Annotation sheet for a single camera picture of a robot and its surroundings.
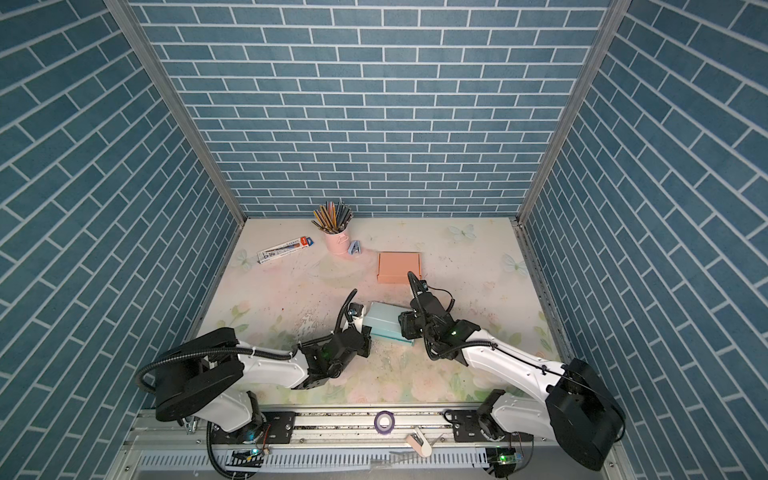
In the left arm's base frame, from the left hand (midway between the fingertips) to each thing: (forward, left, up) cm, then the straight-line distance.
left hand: (372, 327), depth 87 cm
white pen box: (+32, +33, -2) cm, 46 cm away
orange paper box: (+22, -7, -1) cm, 23 cm away
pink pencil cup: (+31, +13, +2) cm, 34 cm away
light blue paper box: (0, -4, +5) cm, 6 cm away
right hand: (+2, -9, +5) cm, 10 cm away
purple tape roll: (-22, -4, -4) cm, 23 cm away
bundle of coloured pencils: (+38, +15, +8) cm, 42 cm away
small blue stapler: (+32, +8, -2) cm, 33 cm away
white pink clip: (-29, -12, -2) cm, 31 cm away
